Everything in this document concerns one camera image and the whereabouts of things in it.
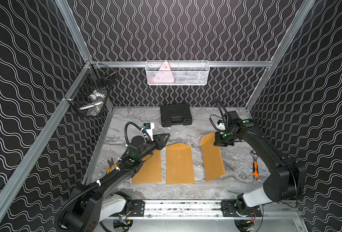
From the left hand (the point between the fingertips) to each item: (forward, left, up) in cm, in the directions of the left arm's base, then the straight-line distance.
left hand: (168, 133), depth 76 cm
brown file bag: (-9, -8, -24) cm, 27 cm away
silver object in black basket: (+18, +45, +4) cm, 48 cm away
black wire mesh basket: (+40, +52, +4) cm, 66 cm away
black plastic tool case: (+31, -3, -19) cm, 36 cm away
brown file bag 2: (-12, +10, -25) cm, 29 cm away
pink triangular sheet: (+35, +5, +12) cm, 37 cm away
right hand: (+1, -27, -9) cm, 28 cm away
